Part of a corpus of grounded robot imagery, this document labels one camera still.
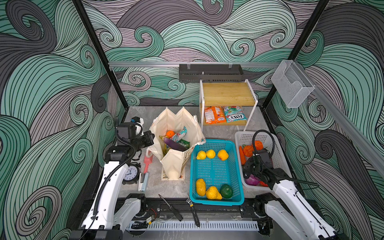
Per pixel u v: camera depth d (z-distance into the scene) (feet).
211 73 3.15
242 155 2.94
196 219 2.29
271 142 2.44
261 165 2.00
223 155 2.88
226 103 2.55
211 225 2.29
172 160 2.38
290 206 1.59
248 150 3.03
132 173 2.73
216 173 2.81
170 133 3.18
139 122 2.16
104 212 1.26
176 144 2.87
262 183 1.90
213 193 2.40
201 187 2.49
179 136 2.90
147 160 2.90
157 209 2.39
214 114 3.01
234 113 3.01
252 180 2.54
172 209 2.39
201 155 2.91
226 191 2.44
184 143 2.97
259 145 2.95
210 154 2.91
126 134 1.73
